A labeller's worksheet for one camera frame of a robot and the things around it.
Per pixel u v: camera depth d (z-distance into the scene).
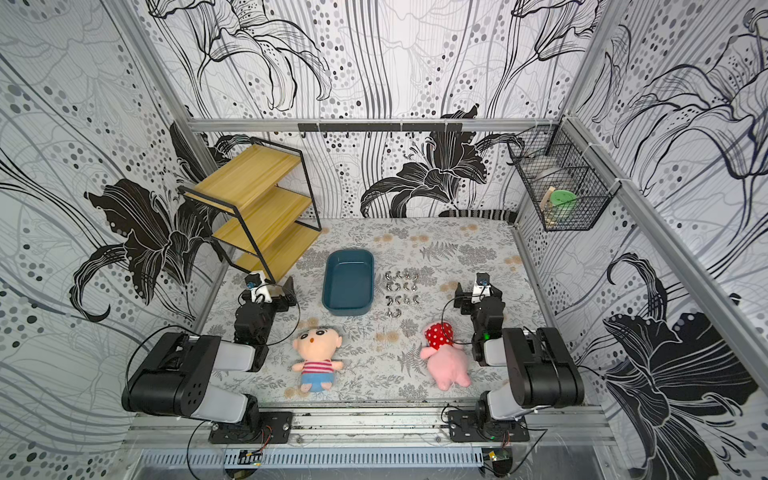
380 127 0.91
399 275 1.02
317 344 0.79
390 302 0.95
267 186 0.82
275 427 0.73
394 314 0.93
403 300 0.96
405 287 0.99
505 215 1.19
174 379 0.44
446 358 0.76
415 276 1.02
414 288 0.98
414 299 0.96
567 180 0.78
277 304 0.81
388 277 1.01
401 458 0.76
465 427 0.72
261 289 0.75
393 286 0.99
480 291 0.77
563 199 0.78
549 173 0.79
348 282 0.98
